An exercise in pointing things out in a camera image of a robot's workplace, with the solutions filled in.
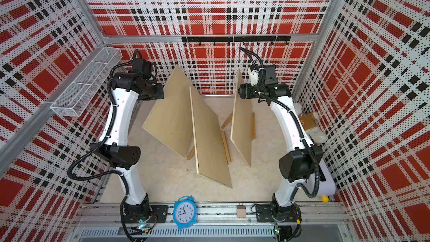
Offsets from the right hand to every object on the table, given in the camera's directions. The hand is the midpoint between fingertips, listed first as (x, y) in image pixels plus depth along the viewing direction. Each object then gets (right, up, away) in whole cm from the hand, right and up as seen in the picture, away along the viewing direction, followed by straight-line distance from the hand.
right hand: (247, 90), depth 80 cm
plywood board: (-38, -16, +3) cm, 42 cm away
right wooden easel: (+6, -21, +18) cm, 28 cm away
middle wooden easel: (-28, -31, +6) cm, 42 cm away
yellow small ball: (+34, -49, -6) cm, 60 cm away
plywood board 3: (-3, -19, 0) cm, 19 cm away
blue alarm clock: (-29, -54, -8) cm, 62 cm away
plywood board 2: (-19, -33, +6) cm, 38 cm away
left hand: (-42, -2, -1) cm, 42 cm away
